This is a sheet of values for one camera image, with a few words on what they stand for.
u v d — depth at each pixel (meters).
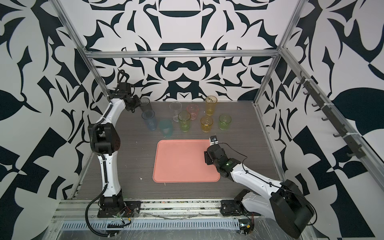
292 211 0.41
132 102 0.90
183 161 0.95
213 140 0.76
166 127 1.00
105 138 0.59
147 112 1.00
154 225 0.65
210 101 1.16
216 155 0.65
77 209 0.76
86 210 0.67
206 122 1.05
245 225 0.72
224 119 1.02
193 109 1.11
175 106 1.00
